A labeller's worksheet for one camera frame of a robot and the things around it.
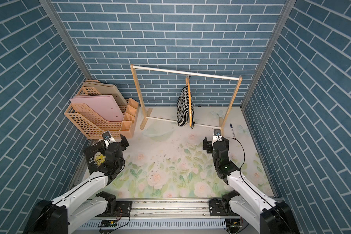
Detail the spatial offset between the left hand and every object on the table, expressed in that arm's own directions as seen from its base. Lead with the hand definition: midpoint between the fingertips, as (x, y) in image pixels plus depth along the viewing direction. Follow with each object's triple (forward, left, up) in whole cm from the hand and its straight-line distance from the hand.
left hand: (118, 136), depth 82 cm
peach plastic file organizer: (+10, +17, -2) cm, 20 cm away
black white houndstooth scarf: (+16, -37, +8) cm, 41 cm away
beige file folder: (+30, +14, +10) cm, 35 cm away
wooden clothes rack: (+28, -9, -15) cm, 33 cm away
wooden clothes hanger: (+47, -41, +4) cm, 63 cm away
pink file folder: (+20, +13, +5) cm, 25 cm away
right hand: (0, -56, 0) cm, 56 cm away
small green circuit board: (-39, -1, -20) cm, 43 cm away
